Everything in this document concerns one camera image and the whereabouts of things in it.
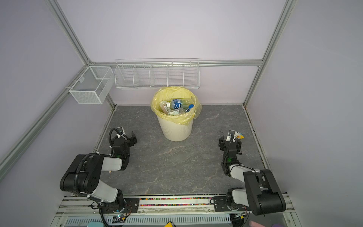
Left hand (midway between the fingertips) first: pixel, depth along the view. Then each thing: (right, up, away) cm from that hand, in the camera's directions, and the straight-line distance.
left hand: (126, 134), depth 92 cm
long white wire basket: (+14, +41, +5) cm, 44 cm away
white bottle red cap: (+25, +20, -3) cm, 32 cm away
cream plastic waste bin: (+32, +2, -3) cm, 32 cm away
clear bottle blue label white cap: (+33, +19, -6) cm, 38 cm away
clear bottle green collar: (+36, +15, -15) cm, 41 cm away
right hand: (+69, -2, -4) cm, 69 cm away
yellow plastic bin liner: (+31, +28, +2) cm, 42 cm away
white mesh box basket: (-27, +34, +9) cm, 44 cm away
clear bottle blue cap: (+42, +17, -11) cm, 47 cm away
